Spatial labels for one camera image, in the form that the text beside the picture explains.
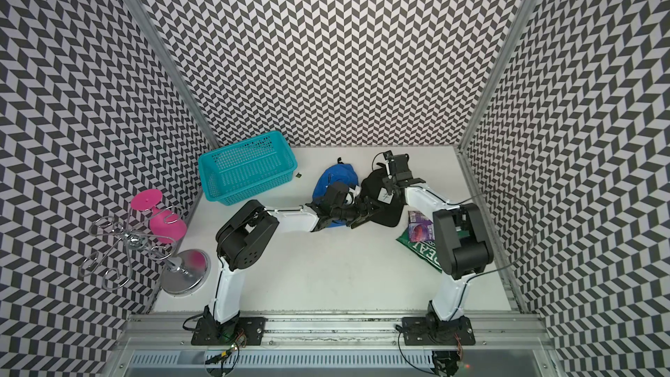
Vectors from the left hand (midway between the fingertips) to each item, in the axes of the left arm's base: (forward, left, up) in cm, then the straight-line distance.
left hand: (378, 216), depth 90 cm
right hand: (+14, -9, +2) cm, 17 cm away
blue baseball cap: (+20, +14, -1) cm, 25 cm away
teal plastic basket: (+28, +55, -6) cm, 62 cm away
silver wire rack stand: (-15, +74, +9) cm, 77 cm away
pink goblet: (-10, +62, +13) cm, 64 cm away
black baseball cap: (+6, -6, -1) cm, 8 cm away
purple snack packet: (-3, -15, -4) cm, 16 cm away
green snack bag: (-10, -15, -4) cm, 19 cm away
